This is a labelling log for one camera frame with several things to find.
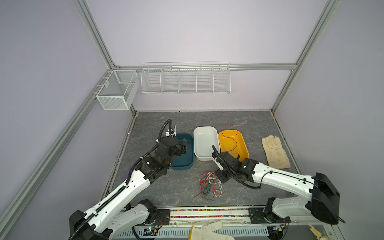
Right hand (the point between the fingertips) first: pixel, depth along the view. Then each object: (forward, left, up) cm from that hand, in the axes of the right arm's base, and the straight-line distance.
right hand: (219, 173), depth 81 cm
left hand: (+10, +23, +17) cm, 30 cm away
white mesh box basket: (+51, +65, +17) cm, 85 cm away
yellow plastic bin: (+24, -11, -6) cm, 27 cm away
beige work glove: (+13, -38, -7) cm, 41 cm away
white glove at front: (-26, +8, -7) cm, 28 cm away
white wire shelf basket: (+54, +19, +24) cm, 62 cm away
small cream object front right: (-26, -44, -7) cm, 51 cm away
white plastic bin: (+27, +7, -6) cm, 29 cm away
